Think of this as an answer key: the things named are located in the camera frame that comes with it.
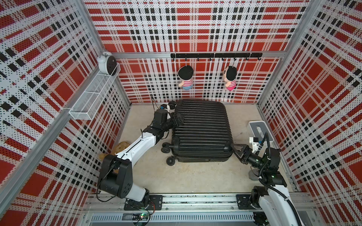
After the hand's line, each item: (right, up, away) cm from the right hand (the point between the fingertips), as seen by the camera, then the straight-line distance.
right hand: (233, 149), depth 76 cm
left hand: (-29, +17, +11) cm, 36 cm away
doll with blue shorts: (-27, +47, +16) cm, 56 cm away
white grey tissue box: (+27, +9, +25) cm, 37 cm away
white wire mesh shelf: (-93, +24, +17) cm, 97 cm away
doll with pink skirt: (+4, +46, +19) cm, 50 cm away
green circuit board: (-49, -32, -7) cm, 59 cm away
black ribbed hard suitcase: (-14, +6, +8) cm, 17 cm away
